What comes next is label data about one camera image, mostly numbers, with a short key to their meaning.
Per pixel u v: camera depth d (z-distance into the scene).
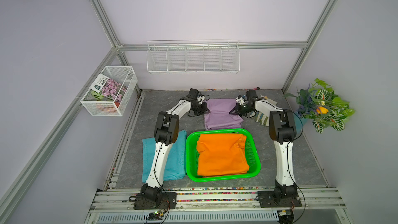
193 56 0.99
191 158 0.84
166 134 0.66
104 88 0.73
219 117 1.02
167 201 0.74
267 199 0.74
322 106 0.64
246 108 0.94
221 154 0.85
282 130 0.63
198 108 0.96
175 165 0.81
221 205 0.73
